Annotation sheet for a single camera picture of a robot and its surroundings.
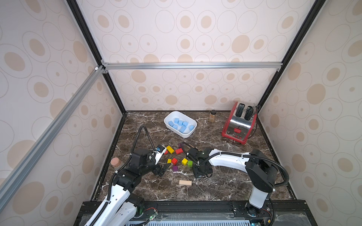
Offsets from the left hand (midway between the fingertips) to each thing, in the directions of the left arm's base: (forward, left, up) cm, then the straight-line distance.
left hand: (167, 158), depth 75 cm
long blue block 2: (+37, +1, -16) cm, 41 cm away
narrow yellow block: (+5, 0, -16) cm, 17 cm away
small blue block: (+40, -3, -15) cm, 43 cm away
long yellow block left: (+14, 0, -16) cm, 21 cm away
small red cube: (+5, -3, -14) cm, 16 cm away
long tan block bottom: (-8, -10, -16) cm, 20 cm away
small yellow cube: (+4, -10, -13) cm, 16 cm away
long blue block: (+32, -8, -16) cm, 37 cm away
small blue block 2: (+31, -14, -13) cm, 37 cm away
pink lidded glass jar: (0, +30, -5) cm, 30 cm away
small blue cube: (+36, -9, -14) cm, 40 cm away
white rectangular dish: (+43, +2, -14) cm, 45 cm away
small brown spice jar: (+40, -31, -10) cm, 51 cm away
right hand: (-2, -21, -16) cm, 26 cm away
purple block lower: (0, -4, -15) cm, 15 cm away
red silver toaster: (+25, -45, +1) cm, 51 cm away
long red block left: (-2, 0, +9) cm, 9 cm away
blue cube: (+37, -6, -14) cm, 40 cm away
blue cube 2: (+32, -2, -13) cm, 34 cm away
